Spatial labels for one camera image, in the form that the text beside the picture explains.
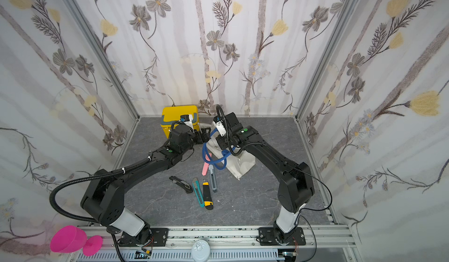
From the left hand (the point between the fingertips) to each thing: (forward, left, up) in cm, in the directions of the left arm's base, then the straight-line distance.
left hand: (206, 128), depth 84 cm
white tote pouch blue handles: (-15, -10, -5) cm, 18 cm away
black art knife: (-20, +14, -21) cm, 32 cm away
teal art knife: (-23, +5, -21) cm, 32 cm away
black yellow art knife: (-29, 0, -22) cm, 37 cm away
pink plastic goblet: (-45, +45, -5) cm, 64 cm away
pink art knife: (-10, +2, -22) cm, 24 cm away
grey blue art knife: (-16, -2, -22) cm, 27 cm away
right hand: (-4, -8, -1) cm, 10 cm away
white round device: (-49, +1, -16) cm, 52 cm away
